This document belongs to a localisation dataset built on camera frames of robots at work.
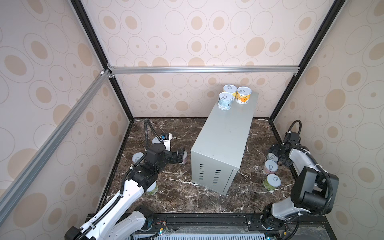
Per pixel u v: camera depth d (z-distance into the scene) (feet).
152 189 2.60
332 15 2.32
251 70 5.20
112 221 1.38
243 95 2.51
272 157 3.01
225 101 2.43
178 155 2.20
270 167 2.87
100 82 2.65
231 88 2.62
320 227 2.39
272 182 2.72
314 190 1.46
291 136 2.34
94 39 2.54
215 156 1.97
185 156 2.34
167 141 2.13
